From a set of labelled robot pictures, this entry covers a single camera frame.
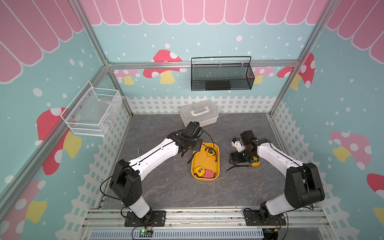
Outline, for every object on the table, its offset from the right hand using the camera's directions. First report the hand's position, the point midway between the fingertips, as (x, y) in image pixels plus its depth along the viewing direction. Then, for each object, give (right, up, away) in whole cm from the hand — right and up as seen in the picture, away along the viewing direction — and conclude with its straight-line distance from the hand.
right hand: (236, 159), depth 89 cm
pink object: (-17, -8, -1) cm, 19 cm away
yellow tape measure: (+12, -4, +2) cm, 13 cm away
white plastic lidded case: (-18, +30, +16) cm, 39 cm away
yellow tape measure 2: (-15, +4, +7) cm, 17 cm away
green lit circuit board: (-49, -33, -16) cm, 61 cm away
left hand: (-24, +9, -5) cm, 27 cm away
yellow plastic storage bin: (-18, -3, +3) cm, 19 cm away
